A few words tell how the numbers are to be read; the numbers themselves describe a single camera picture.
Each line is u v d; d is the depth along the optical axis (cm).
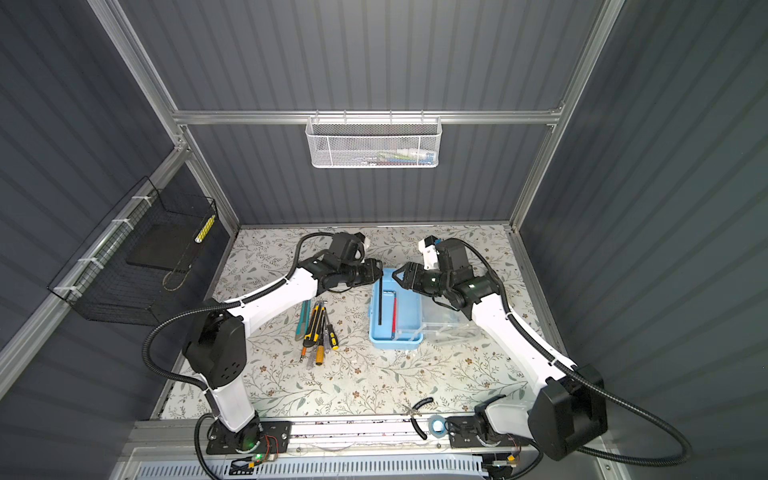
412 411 77
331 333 91
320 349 87
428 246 72
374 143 124
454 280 60
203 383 52
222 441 72
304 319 94
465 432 74
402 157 93
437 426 75
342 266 68
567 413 40
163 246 80
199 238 80
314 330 91
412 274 69
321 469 77
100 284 65
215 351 47
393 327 93
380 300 85
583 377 42
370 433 75
